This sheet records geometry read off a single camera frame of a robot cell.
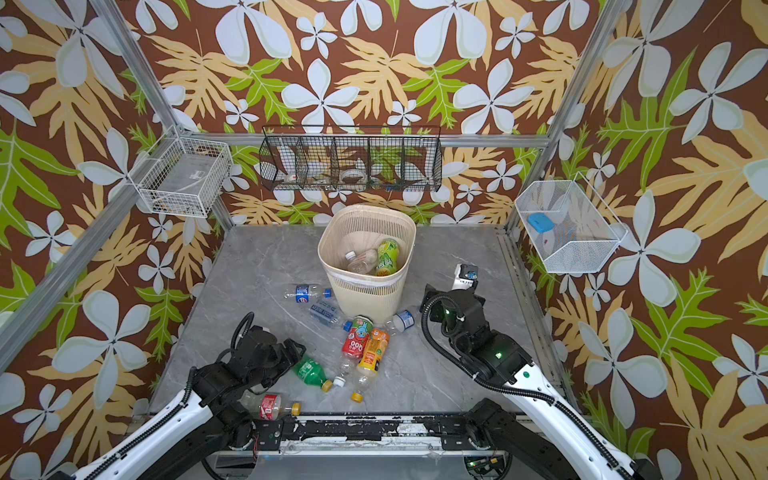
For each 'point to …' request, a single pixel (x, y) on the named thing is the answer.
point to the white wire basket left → (182, 176)
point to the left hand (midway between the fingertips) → (299, 352)
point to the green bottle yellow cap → (312, 373)
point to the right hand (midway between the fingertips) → (439, 289)
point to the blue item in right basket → (540, 222)
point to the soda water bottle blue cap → (330, 314)
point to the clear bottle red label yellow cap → (267, 406)
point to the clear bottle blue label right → (399, 322)
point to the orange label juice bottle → (367, 368)
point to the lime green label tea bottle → (388, 257)
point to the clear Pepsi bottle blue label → (303, 293)
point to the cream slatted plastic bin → (366, 250)
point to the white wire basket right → (567, 224)
